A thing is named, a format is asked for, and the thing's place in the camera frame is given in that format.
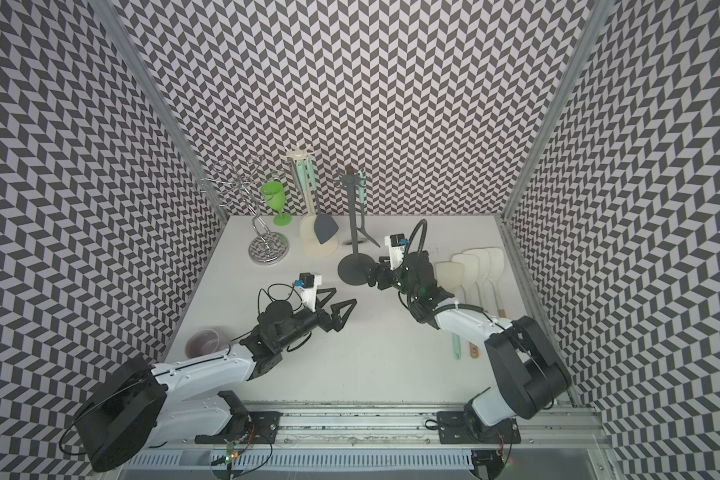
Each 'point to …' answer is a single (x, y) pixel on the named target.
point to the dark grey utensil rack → (354, 267)
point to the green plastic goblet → (274, 193)
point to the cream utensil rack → (313, 249)
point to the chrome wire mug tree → (267, 248)
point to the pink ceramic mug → (201, 343)
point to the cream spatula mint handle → (457, 346)
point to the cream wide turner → (307, 223)
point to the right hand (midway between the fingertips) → (371, 266)
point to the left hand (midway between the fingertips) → (345, 298)
